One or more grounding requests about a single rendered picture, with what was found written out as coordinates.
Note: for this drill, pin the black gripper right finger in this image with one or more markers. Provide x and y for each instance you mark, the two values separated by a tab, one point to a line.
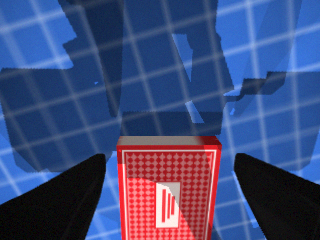
286	206

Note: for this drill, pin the blue grid work mat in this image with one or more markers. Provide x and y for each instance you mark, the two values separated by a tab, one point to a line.
75	75

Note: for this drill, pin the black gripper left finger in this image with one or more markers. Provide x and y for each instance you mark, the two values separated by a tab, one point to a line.
61	208

